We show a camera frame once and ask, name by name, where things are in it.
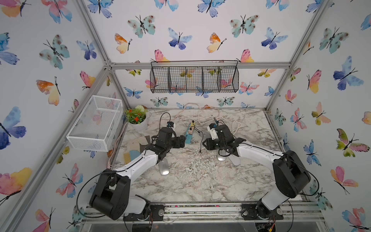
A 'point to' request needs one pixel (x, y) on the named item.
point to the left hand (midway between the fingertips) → (181, 136)
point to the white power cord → (217, 118)
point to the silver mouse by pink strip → (221, 158)
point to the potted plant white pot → (136, 118)
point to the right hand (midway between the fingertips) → (205, 141)
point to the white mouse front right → (235, 160)
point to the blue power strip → (189, 137)
